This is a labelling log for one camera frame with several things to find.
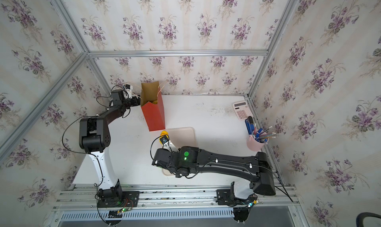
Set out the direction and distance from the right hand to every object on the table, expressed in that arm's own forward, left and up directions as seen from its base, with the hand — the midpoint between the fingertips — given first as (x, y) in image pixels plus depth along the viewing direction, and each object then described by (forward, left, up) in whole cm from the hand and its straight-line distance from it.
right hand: (175, 159), depth 69 cm
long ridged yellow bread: (+42, +19, -6) cm, 47 cm away
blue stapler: (+30, -46, -15) cm, 57 cm away
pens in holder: (+17, -48, -9) cm, 52 cm away
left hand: (+45, +30, -5) cm, 54 cm away
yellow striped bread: (+24, +13, -17) cm, 32 cm away
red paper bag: (+27, +15, +7) cm, 31 cm away
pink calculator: (+44, -45, -16) cm, 65 cm away
